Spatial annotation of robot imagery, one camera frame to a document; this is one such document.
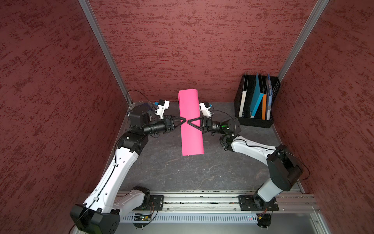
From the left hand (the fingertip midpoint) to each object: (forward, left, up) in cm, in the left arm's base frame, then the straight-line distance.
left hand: (184, 124), depth 63 cm
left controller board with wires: (-31, +22, -38) cm, 54 cm away
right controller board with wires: (-32, -40, -37) cm, 63 cm away
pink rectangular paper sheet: (-7, -4, -3) cm, 9 cm away
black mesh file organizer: (+40, -40, -7) cm, 57 cm away
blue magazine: (+27, -51, -9) cm, 58 cm away
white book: (+29, -37, -17) cm, 50 cm away
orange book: (+27, -51, -17) cm, 60 cm away
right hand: (-1, -1, 0) cm, 2 cm away
